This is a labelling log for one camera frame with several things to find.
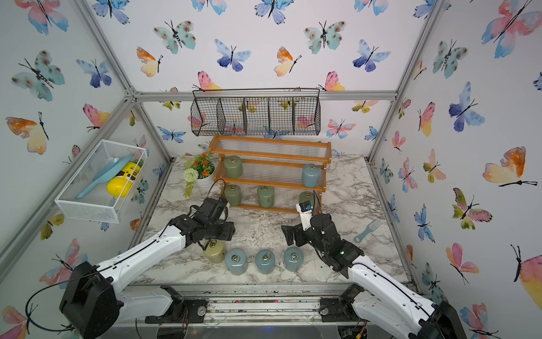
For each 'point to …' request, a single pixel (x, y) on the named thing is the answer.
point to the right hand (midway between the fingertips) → (295, 220)
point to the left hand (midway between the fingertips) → (231, 227)
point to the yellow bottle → (121, 185)
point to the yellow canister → (214, 251)
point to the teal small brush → (371, 227)
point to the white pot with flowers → (200, 171)
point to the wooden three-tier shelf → (271, 173)
